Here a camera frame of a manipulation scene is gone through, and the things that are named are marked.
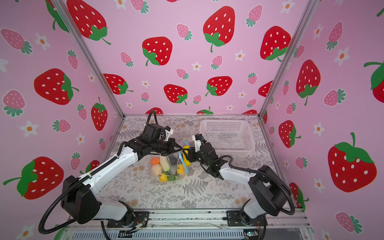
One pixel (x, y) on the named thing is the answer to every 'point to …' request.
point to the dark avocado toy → (173, 160)
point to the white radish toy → (165, 163)
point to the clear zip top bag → (171, 167)
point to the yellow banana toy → (185, 160)
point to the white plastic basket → (229, 135)
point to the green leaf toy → (172, 178)
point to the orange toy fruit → (154, 161)
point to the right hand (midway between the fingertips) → (183, 149)
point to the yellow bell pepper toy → (180, 169)
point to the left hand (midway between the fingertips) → (183, 147)
